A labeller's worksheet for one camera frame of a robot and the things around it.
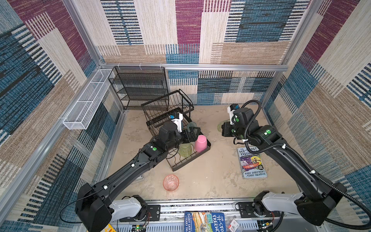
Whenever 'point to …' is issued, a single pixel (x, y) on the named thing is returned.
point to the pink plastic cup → (201, 143)
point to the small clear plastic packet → (233, 225)
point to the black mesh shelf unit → (136, 85)
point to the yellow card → (109, 228)
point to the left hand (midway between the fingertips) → (196, 130)
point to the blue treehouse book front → (202, 221)
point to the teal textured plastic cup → (191, 124)
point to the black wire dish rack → (176, 106)
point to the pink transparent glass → (171, 182)
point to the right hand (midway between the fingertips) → (224, 128)
